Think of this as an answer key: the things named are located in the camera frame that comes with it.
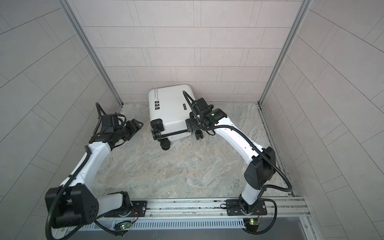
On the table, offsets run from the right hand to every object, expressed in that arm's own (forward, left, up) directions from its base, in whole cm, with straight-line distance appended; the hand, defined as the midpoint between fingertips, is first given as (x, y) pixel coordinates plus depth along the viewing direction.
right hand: (193, 123), depth 80 cm
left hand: (+3, +27, 0) cm, 27 cm away
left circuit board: (-41, +34, -17) cm, 56 cm away
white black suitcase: (+11, +14, +1) cm, 18 cm away
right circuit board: (-44, -24, -22) cm, 55 cm away
